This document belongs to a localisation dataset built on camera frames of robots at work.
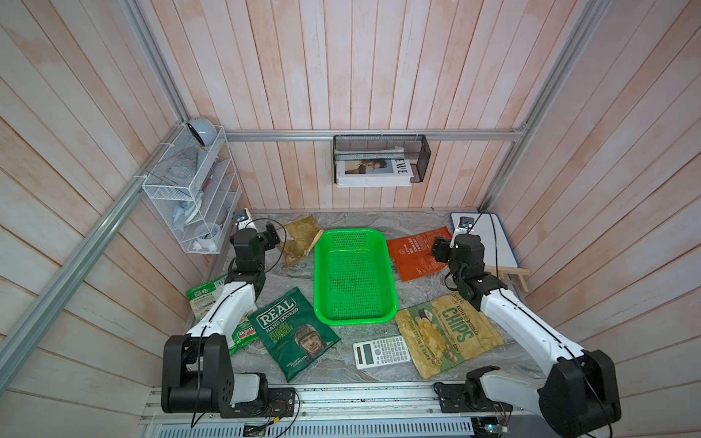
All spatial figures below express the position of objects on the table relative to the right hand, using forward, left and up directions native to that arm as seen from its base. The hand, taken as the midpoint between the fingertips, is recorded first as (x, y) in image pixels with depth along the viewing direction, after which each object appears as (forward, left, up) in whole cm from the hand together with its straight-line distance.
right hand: (448, 235), depth 84 cm
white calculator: (-29, +21, -21) cm, 42 cm away
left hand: (+2, +60, +2) cm, 60 cm away
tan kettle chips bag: (-23, 0, -21) cm, 31 cm away
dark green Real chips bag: (-24, +49, -20) cm, 58 cm away
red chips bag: (+9, +6, -22) cm, 24 cm away
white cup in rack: (+2, +80, -3) cm, 80 cm away
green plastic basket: (-4, +29, -21) cm, 36 cm away
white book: (+26, +22, +7) cm, 35 cm away
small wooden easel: (0, -26, -21) cm, 33 cm away
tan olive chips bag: (+16, +52, -20) cm, 58 cm away
